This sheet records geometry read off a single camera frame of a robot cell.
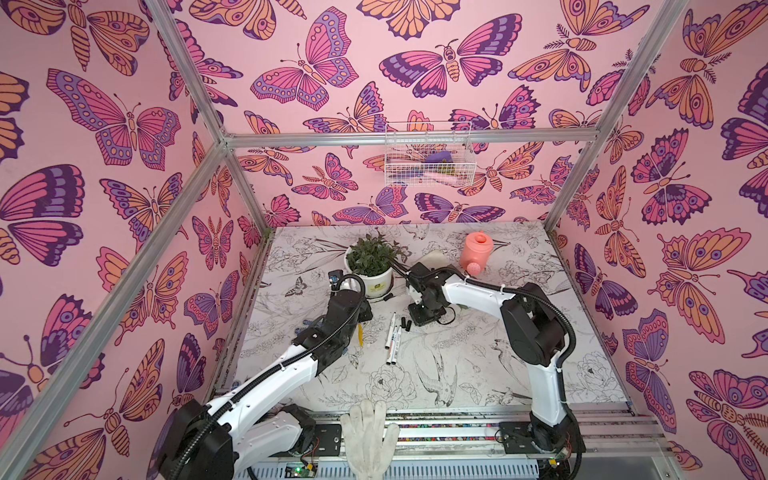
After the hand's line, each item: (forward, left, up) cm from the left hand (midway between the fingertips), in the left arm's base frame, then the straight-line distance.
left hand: (364, 290), depth 81 cm
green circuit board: (-39, +15, -20) cm, 46 cm away
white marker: (-5, -7, -17) cm, 19 cm away
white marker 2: (-9, -7, -17) cm, 21 cm away
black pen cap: (-2, -11, -18) cm, 21 cm away
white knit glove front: (-33, -2, -17) cm, 37 cm away
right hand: (+1, -16, -17) cm, 23 cm away
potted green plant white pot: (+12, -1, -1) cm, 13 cm away
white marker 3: (-8, -9, -17) cm, 21 cm away
